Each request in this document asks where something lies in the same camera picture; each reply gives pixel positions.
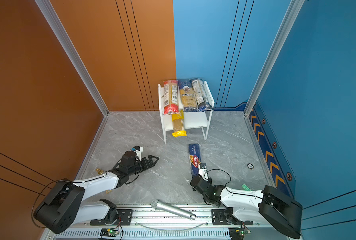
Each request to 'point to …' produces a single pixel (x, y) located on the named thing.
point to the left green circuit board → (109, 232)
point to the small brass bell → (100, 171)
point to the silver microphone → (159, 205)
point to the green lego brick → (246, 187)
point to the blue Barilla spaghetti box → (195, 158)
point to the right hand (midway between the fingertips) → (194, 178)
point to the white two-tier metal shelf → (196, 119)
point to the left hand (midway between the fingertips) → (155, 159)
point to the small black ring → (250, 166)
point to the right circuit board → (236, 233)
